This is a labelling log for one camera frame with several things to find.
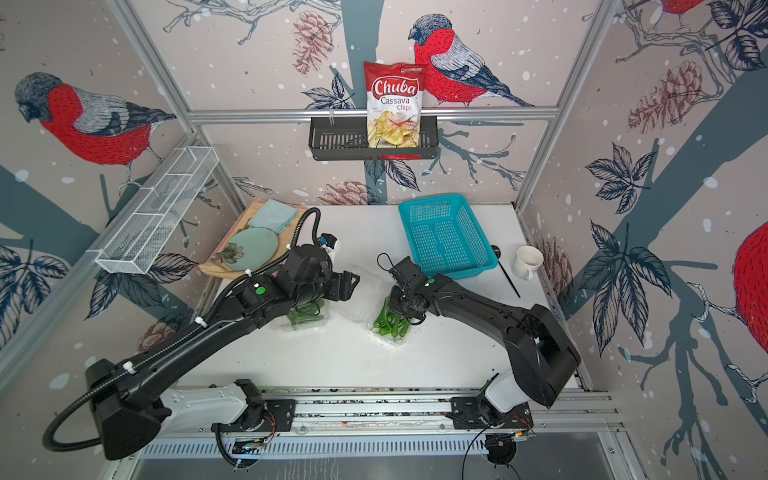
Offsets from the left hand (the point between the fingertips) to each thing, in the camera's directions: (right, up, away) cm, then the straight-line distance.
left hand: (352, 271), depth 74 cm
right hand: (+9, -12, +11) cm, 19 cm away
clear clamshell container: (-11, -14, +14) cm, 23 cm away
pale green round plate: (-42, +4, +34) cm, 54 cm away
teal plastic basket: (+30, +8, +37) cm, 49 cm away
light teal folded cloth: (-38, +17, +45) cm, 61 cm away
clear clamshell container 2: (+8, -21, +12) cm, 26 cm away
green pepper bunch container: (+10, -17, +14) cm, 24 cm away
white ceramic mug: (+55, +1, +23) cm, 59 cm away
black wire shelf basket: (-5, +40, +21) cm, 46 cm away
